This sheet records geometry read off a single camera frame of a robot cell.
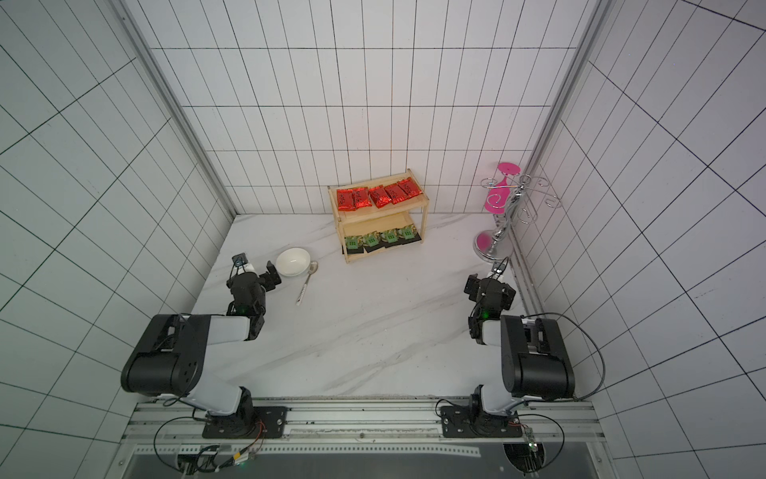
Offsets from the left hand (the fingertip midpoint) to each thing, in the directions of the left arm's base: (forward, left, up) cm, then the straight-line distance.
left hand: (257, 270), depth 94 cm
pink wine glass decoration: (+25, -80, +13) cm, 85 cm away
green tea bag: (+15, -30, -5) cm, 33 cm away
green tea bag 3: (+19, -43, -6) cm, 47 cm away
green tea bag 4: (+20, -50, -5) cm, 54 cm away
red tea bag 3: (+18, -39, +16) cm, 46 cm away
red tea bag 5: (+23, -50, +15) cm, 57 cm away
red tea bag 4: (+20, -45, +15) cm, 51 cm away
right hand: (-1, -73, -1) cm, 73 cm away
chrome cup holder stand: (+16, -82, -5) cm, 83 cm away
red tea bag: (+18, -28, +14) cm, 36 cm away
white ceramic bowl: (+6, -9, -4) cm, 12 cm away
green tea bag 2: (+18, -36, -6) cm, 41 cm away
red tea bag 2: (+19, -33, +15) cm, 41 cm away
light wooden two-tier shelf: (+13, -39, +12) cm, 43 cm away
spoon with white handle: (+6, -17, -6) cm, 18 cm away
